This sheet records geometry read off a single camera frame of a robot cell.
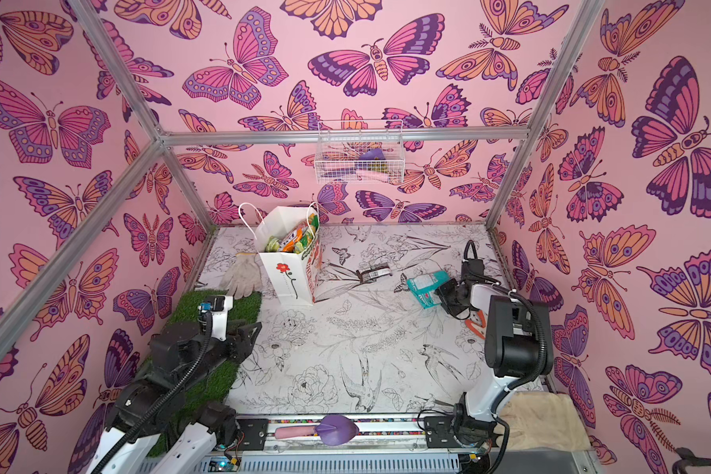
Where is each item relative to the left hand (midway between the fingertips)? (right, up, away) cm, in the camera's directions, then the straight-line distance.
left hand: (253, 320), depth 69 cm
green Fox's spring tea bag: (-2, +18, +21) cm, 28 cm away
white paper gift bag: (+6, +9, +18) cm, 21 cm away
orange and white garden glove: (+62, -6, +24) cm, 67 cm away
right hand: (+51, +3, +29) cm, 59 cm away
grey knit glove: (-17, +6, +37) cm, 41 cm away
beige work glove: (+71, -27, +6) cm, 76 cm away
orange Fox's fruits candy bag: (+5, +19, +14) cm, 24 cm away
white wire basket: (+23, +49, +29) cm, 62 cm away
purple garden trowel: (+18, -28, +4) cm, 34 cm away
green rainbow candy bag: (+11, +25, +18) cm, 32 cm away
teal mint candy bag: (+47, +5, +31) cm, 56 cm away
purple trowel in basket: (+29, +44, +23) cm, 57 cm away
